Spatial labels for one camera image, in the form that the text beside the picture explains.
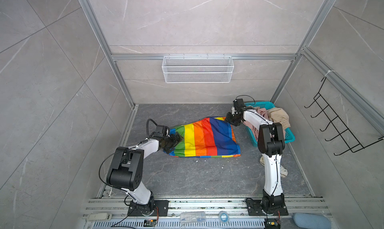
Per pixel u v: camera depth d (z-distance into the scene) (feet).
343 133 2.05
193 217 2.30
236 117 2.97
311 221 2.24
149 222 2.32
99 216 2.26
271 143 1.98
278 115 3.26
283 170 2.74
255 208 2.38
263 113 3.44
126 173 1.50
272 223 2.30
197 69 3.30
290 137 3.01
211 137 3.23
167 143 2.63
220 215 2.34
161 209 2.41
